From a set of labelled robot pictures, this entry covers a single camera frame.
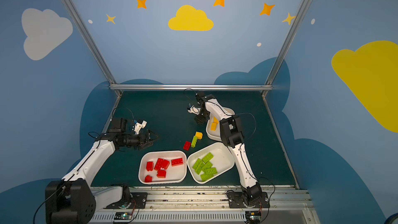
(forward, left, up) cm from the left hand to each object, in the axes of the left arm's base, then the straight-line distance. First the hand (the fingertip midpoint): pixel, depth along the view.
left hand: (155, 140), depth 80 cm
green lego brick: (-11, -23, -11) cm, 28 cm away
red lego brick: (-7, -11, -12) cm, 18 cm away
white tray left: (-13, -11, -13) cm, 22 cm away
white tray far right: (+10, -34, -11) cm, 37 cm away
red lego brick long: (-8, -2, -12) cm, 14 cm away
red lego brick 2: (-13, -3, -13) cm, 19 cm away
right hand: (+24, -25, -12) cm, 37 cm away
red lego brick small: (-10, +4, -11) cm, 15 cm away
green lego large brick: (-4, -28, -12) cm, 31 cm away
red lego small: (-8, -4, -12) cm, 15 cm away
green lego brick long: (-8, -22, -13) cm, 27 cm away
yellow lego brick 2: (+17, -33, -13) cm, 39 cm away
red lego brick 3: (+3, -16, -11) cm, 19 cm away
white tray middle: (-4, -37, -16) cm, 41 cm away
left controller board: (-32, +12, -14) cm, 37 cm away
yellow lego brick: (+22, -34, -12) cm, 42 cm away
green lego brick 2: (-13, -29, -12) cm, 34 cm away
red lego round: (-16, +3, -13) cm, 21 cm away
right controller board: (-32, -49, -15) cm, 60 cm away
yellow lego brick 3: (+10, -23, -12) cm, 27 cm away
